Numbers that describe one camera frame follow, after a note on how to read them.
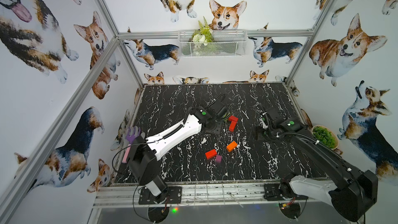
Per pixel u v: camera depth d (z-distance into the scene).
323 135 0.80
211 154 0.86
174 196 0.73
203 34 0.83
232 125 0.97
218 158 0.84
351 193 0.38
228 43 0.92
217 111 0.61
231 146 0.88
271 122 0.60
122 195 0.75
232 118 1.00
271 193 0.74
